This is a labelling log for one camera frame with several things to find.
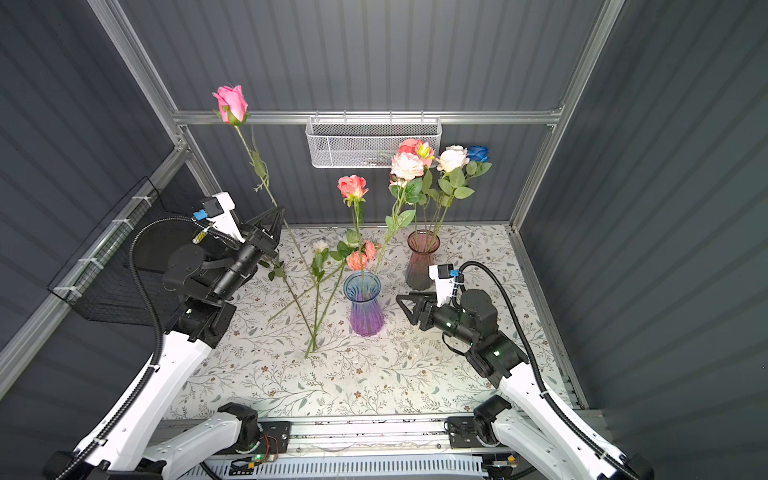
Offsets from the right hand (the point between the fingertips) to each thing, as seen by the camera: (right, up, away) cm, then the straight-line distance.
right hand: (406, 300), depth 69 cm
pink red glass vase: (+6, +14, +24) cm, 28 cm away
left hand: (-25, +20, -11) cm, 33 cm away
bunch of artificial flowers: (-30, -6, +30) cm, 43 cm away
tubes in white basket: (-8, +42, +24) cm, 49 cm away
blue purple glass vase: (-12, +1, +13) cm, 18 cm away
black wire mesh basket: (-68, +6, +1) cm, 69 cm away
